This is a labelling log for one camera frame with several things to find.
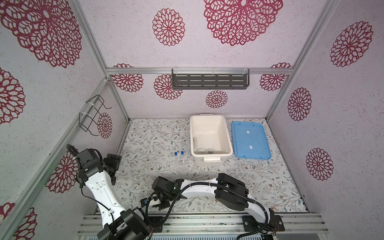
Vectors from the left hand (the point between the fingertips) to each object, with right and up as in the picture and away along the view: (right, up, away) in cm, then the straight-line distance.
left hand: (119, 167), depth 76 cm
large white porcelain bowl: (+44, +6, +24) cm, 50 cm away
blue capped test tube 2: (+32, +6, +8) cm, 33 cm away
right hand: (+15, -19, +4) cm, 24 cm away
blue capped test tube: (+28, +6, +7) cm, 30 cm away
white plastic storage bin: (+50, +12, +33) cm, 62 cm away
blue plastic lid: (+79, +12, +32) cm, 86 cm away
